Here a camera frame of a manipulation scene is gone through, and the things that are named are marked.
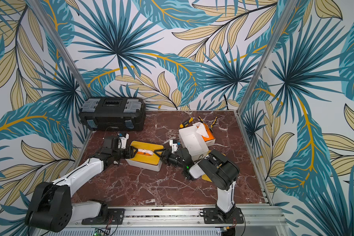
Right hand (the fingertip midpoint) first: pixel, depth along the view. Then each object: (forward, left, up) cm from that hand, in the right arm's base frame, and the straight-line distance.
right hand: (154, 153), depth 83 cm
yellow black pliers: (+28, -39, -11) cm, 49 cm away
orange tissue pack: (+14, -32, -3) cm, 35 cm away
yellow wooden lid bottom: (-22, -22, +21) cm, 38 cm away
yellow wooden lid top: (-3, +1, -2) cm, 3 cm away
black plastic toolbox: (+26, +22, +6) cm, 34 cm away
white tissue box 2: (+14, -27, -13) cm, 33 cm away
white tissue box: (-5, +5, -5) cm, 9 cm away
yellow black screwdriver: (+29, -19, -10) cm, 36 cm away
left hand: (+4, +13, -4) cm, 14 cm away
